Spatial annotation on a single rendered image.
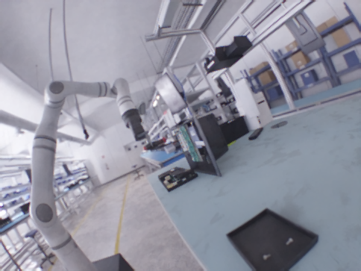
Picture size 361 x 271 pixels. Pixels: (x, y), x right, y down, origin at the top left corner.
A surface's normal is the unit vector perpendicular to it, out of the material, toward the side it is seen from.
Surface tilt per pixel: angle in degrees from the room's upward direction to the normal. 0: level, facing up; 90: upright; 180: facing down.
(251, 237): 0
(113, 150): 90
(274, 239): 0
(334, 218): 0
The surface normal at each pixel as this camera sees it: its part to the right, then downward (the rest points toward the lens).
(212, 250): -0.41, -0.91
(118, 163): 0.29, -0.12
